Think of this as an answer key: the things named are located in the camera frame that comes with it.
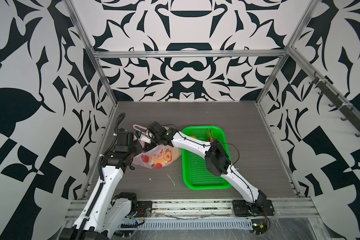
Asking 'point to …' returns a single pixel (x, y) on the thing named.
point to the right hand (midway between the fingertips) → (146, 141)
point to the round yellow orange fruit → (192, 136)
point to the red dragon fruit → (211, 138)
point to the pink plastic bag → (156, 156)
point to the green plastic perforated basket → (196, 175)
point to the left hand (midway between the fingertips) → (136, 143)
